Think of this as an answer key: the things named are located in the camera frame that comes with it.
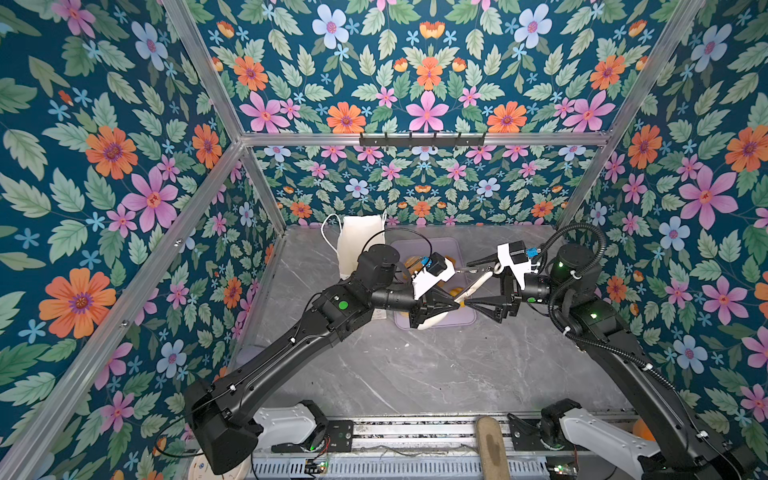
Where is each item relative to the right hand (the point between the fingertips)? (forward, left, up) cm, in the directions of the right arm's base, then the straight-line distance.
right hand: (471, 280), depth 60 cm
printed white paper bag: (+30, +30, -18) cm, 46 cm away
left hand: (-4, +3, 0) cm, 5 cm away
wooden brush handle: (-26, -7, -34) cm, 44 cm away
